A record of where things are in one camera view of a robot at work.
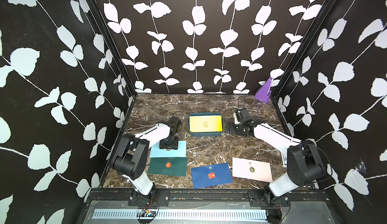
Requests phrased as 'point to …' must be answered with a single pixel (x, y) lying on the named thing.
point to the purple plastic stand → (263, 93)
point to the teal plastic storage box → (212, 133)
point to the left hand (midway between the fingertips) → (171, 145)
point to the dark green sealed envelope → (168, 166)
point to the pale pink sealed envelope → (251, 169)
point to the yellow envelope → (205, 123)
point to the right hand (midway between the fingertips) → (227, 126)
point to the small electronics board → (146, 213)
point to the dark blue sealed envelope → (211, 175)
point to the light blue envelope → (154, 151)
